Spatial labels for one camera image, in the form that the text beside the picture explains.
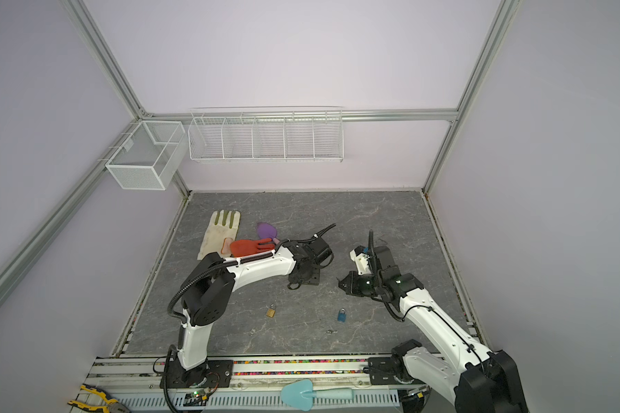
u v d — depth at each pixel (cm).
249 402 71
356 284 71
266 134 99
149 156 99
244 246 100
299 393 70
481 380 39
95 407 68
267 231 108
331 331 81
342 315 85
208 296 50
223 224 108
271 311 86
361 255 75
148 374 75
